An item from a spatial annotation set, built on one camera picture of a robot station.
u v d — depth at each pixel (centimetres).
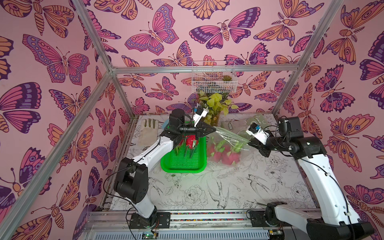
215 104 94
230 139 70
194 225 73
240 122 117
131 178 47
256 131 57
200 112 65
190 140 95
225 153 76
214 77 96
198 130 66
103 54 85
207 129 71
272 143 60
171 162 94
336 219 37
